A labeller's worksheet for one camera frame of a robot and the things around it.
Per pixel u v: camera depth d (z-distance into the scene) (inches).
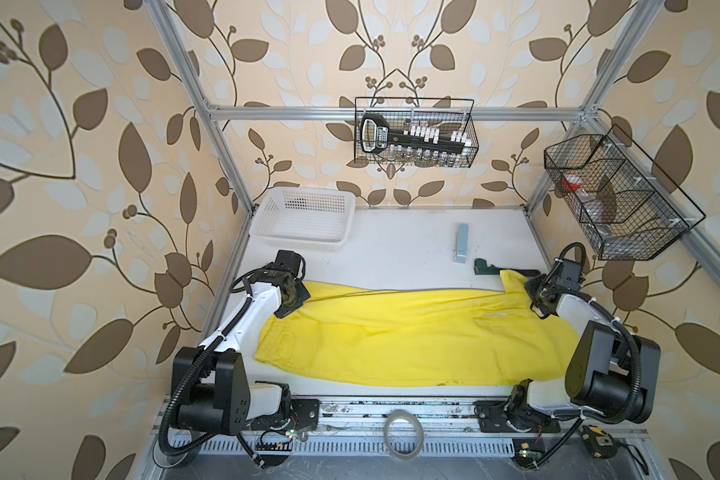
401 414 29.8
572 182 31.8
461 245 42.3
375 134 33.4
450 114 35.8
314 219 46.9
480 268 39.9
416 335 34.9
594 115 34.9
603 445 26.9
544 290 26.8
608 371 17.1
